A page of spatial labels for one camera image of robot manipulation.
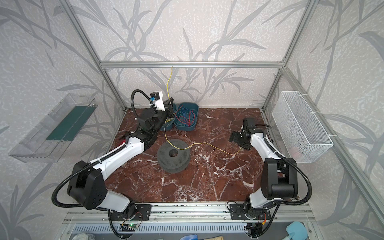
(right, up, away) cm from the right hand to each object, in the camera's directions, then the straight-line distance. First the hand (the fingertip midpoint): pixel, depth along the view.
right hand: (236, 136), depth 92 cm
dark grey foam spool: (-38, -13, -7) cm, 41 cm away
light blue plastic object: (+23, -42, -22) cm, 53 cm away
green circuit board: (-56, -41, -21) cm, 73 cm away
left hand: (-35, +23, -18) cm, 45 cm away
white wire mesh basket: (+21, +2, -30) cm, 37 cm away
